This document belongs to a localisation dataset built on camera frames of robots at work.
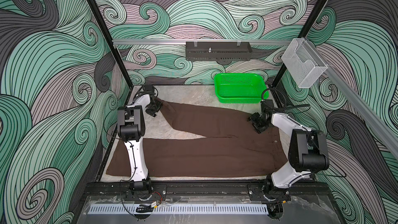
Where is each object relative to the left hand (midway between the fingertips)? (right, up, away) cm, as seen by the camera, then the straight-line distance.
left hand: (160, 107), depth 104 cm
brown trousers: (+43, -22, -16) cm, 51 cm away
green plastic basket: (+59, +14, +13) cm, 62 cm away
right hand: (+58, -9, -10) cm, 60 cm away
